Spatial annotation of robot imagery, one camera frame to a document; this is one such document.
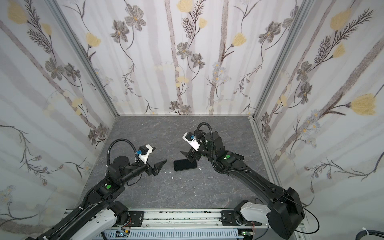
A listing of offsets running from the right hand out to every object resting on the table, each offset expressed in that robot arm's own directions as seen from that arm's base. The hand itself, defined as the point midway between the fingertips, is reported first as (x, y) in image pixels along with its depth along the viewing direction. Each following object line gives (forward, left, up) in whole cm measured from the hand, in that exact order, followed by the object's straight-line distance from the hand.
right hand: (185, 139), depth 72 cm
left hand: (-5, +13, -3) cm, 15 cm away
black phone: (-2, +1, -27) cm, 27 cm away
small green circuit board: (-39, +30, -30) cm, 57 cm away
